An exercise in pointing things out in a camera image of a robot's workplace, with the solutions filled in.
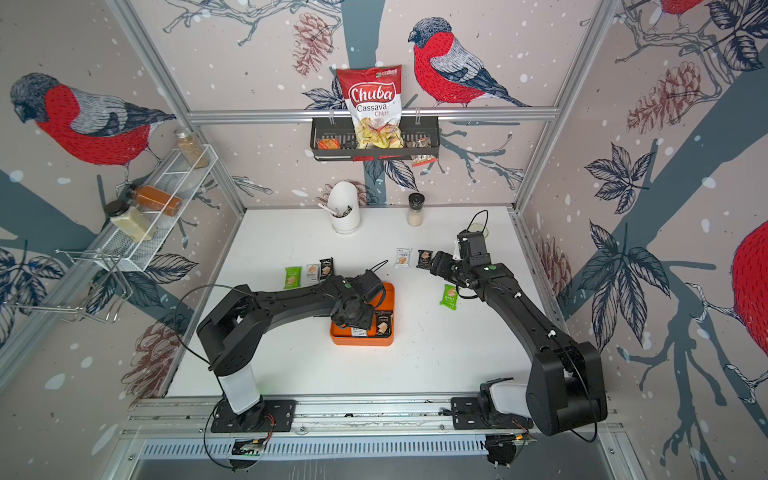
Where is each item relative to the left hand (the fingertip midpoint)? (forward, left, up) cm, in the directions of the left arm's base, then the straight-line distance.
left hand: (367, 317), depth 89 cm
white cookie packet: (+17, +20, -1) cm, 26 cm away
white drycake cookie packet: (+22, -11, -1) cm, 25 cm away
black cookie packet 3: (-2, -5, +1) cm, 6 cm away
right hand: (+11, -21, +12) cm, 27 cm away
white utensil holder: (+43, +12, +4) cm, 45 cm away
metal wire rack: (-6, +56, +31) cm, 64 cm away
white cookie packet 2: (-5, +2, 0) cm, 5 cm away
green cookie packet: (+8, -26, -2) cm, 28 cm away
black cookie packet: (+23, -19, -1) cm, 30 cm away
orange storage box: (-6, +7, +1) cm, 9 cm away
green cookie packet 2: (+15, +27, -2) cm, 31 cm away
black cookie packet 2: (+18, +15, -1) cm, 24 cm away
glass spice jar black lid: (+40, -16, +10) cm, 45 cm away
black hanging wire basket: (+46, +12, +32) cm, 57 cm away
